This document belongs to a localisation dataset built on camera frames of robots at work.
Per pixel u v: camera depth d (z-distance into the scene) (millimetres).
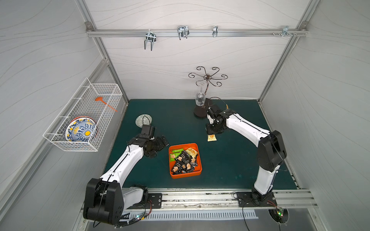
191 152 883
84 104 704
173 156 868
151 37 782
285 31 764
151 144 728
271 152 506
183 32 767
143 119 1043
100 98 784
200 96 914
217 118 661
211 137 861
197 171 804
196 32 782
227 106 1170
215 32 784
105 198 394
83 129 625
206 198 749
